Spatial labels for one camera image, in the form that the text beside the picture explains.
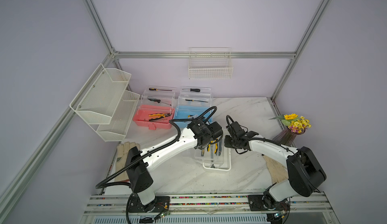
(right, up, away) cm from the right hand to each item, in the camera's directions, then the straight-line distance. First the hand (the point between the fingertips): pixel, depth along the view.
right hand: (228, 144), depth 91 cm
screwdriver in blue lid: (-23, +37, +20) cm, 48 cm away
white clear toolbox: (-7, -7, -2) cm, 10 cm away
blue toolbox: (-22, +27, +26) cm, 44 cm away
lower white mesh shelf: (-67, +15, +2) cm, 69 cm away
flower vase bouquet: (+32, +13, -15) cm, 38 cm away
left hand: (-22, +5, -15) cm, 27 cm away
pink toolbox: (-49, +23, +17) cm, 56 cm away
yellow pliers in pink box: (-45, +18, +17) cm, 51 cm away
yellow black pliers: (-14, +7, -33) cm, 37 cm away
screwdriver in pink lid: (-50, +37, +21) cm, 66 cm away
